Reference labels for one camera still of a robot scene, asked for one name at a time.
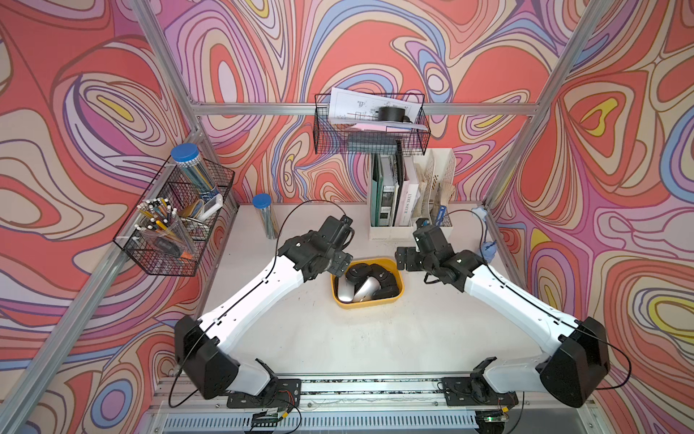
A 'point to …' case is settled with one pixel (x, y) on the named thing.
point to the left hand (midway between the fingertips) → (332, 250)
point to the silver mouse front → (345, 290)
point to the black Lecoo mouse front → (382, 275)
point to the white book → (410, 194)
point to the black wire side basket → (199, 212)
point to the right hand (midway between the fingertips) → (411, 261)
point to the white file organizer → (436, 172)
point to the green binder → (377, 192)
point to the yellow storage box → (397, 267)
